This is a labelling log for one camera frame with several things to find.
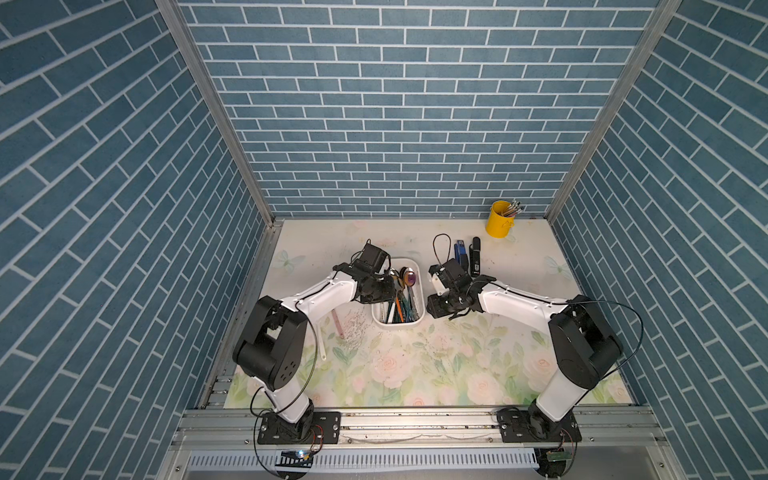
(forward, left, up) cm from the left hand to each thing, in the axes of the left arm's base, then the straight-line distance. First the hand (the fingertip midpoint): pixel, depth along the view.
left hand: (400, 295), depth 90 cm
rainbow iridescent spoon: (+10, -4, -6) cm, 12 cm away
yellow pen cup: (+31, -38, -1) cm, 49 cm away
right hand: (-2, -10, -3) cm, 11 cm away
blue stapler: (+22, -23, -7) cm, 32 cm away
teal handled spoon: (-3, -3, -7) cm, 8 cm away
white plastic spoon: (-5, +3, -6) cm, 8 cm away
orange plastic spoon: (-2, 0, -6) cm, 6 cm away
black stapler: (+20, -28, -5) cm, 34 cm away
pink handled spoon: (-8, +18, -9) cm, 22 cm away
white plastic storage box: (-2, +6, -7) cm, 10 cm away
